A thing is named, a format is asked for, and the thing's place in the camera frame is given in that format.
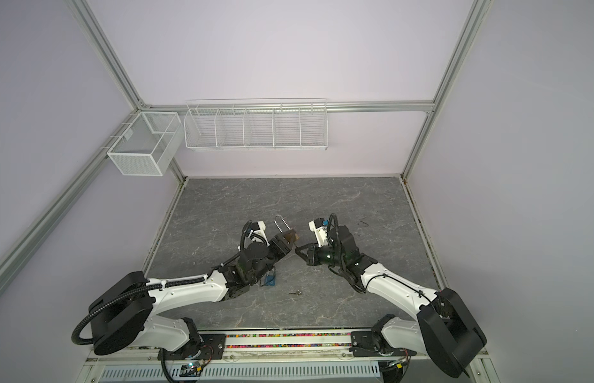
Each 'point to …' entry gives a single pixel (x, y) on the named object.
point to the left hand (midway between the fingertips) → (295, 238)
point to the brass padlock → (291, 234)
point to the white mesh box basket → (147, 143)
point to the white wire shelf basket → (256, 124)
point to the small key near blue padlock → (298, 293)
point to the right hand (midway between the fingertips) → (297, 252)
